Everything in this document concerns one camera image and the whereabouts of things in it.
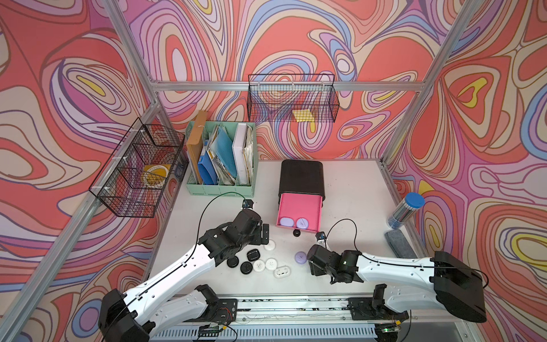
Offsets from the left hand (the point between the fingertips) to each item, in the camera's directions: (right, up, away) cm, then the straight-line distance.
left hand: (260, 228), depth 77 cm
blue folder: (-25, +22, +16) cm, 37 cm away
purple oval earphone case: (+10, +1, +7) cm, 12 cm away
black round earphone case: (-11, -15, +6) cm, 19 cm away
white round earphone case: (+4, -10, +11) cm, 15 cm away
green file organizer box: (-18, +15, +27) cm, 36 cm away
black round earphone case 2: (-6, -17, +5) cm, 18 cm away
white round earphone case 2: (-1, -16, +5) cm, 17 cm away
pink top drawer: (+16, +7, +9) cm, 20 cm away
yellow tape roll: (-35, +20, -7) cm, 41 cm away
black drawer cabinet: (+18, +19, +20) cm, 33 cm away
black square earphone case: (-3, -13, +9) cm, 16 cm away
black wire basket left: (-45, +21, +2) cm, 49 cm away
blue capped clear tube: (+56, +6, +4) cm, 57 cm away
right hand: (+23, -17, +6) cm, 29 cm away
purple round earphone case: (+16, +1, +5) cm, 17 cm away
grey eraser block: (+57, -9, +9) cm, 58 cm away
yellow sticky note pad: (+18, +46, +14) cm, 51 cm away
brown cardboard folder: (-26, +31, +4) cm, 41 cm away
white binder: (-10, +33, +14) cm, 37 cm away
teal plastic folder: (-18, +33, +16) cm, 41 cm away
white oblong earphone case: (+8, -17, +3) cm, 20 cm away
